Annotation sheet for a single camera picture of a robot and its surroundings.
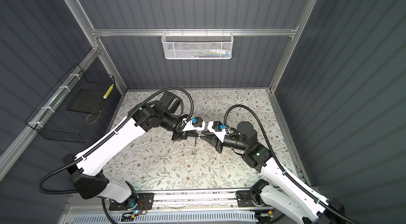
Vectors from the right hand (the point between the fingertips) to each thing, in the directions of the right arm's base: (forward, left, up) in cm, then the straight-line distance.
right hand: (204, 135), depth 66 cm
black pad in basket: (+16, +55, +5) cm, 58 cm away
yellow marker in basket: (+25, +51, +2) cm, 57 cm away
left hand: (+1, +3, 0) cm, 3 cm away
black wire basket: (+4, +63, +7) cm, 63 cm away
